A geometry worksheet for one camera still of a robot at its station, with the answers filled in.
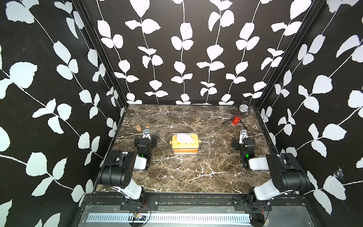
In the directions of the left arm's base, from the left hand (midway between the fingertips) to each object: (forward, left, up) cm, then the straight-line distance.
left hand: (145, 133), depth 93 cm
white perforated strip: (-47, -18, -8) cm, 51 cm away
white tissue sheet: (-7, -26, +4) cm, 27 cm away
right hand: (-3, -65, -1) cm, 65 cm away
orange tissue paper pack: (-13, -27, -3) cm, 30 cm away
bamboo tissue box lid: (-10, -33, 0) cm, 35 cm away
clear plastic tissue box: (-9, -27, +1) cm, 28 cm away
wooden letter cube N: (+10, +1, -6) cm, 11 cm away
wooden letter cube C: (+9, +8, -6) cm, 13 cm away
